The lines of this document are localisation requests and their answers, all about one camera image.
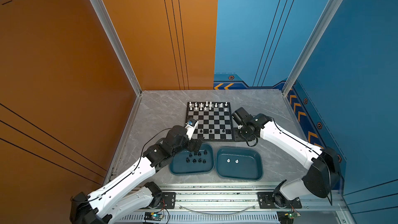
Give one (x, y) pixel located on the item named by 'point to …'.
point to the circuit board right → (286, 216)
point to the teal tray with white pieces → (239, 163)
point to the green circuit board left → (153, 216)
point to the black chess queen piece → (205, 152)
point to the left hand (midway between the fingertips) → (196, 132)
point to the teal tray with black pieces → (189, 163)
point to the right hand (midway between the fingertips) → (235, 138)
